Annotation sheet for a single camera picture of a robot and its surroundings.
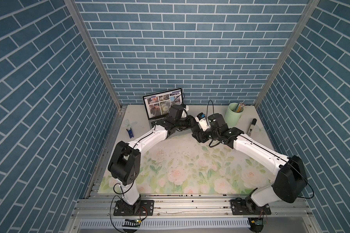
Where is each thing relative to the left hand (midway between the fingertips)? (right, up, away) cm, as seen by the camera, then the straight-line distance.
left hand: (201, 123), depth 83 cm
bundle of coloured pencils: (+29, +10, +16) cm, 34 cm away
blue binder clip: (-48, -8, +19) cm, 52 cm away
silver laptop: (-31, +12, +25) cm, 41 cm away
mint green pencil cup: (+25, +5, +17) cm, 30 cm away
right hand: (-3, -5, 0) cm, 6 cm away
